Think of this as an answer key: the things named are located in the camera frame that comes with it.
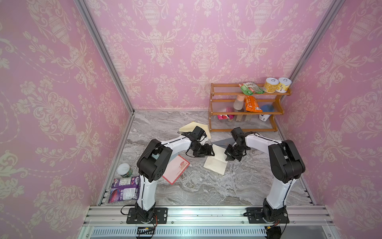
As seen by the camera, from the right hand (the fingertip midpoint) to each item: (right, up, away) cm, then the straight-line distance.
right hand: (225, 158), depth 94 cm
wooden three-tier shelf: (+14, +33, +6) cm, 36 cm away
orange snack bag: (+19, +34, +6) cm, 40 cm away
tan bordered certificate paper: (-5, -3, -1) cm, 6 cm away
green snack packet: (+14, +42, -6) cm, 45 cm away
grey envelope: (+1, +9, +7) cm, 11 cm away
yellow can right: (+34, +45, -6) cm, 56 cm away
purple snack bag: (-57, -13, -14) cm, 60 cm away
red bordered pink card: (-30, -5, -2) cm, 31 cm away
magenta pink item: (+3, +27, +13) cm, 30 cm away
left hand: (-10, +2, -2) cm, 10 cm away
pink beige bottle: (+10, +35, +5) cm, 37 cm away
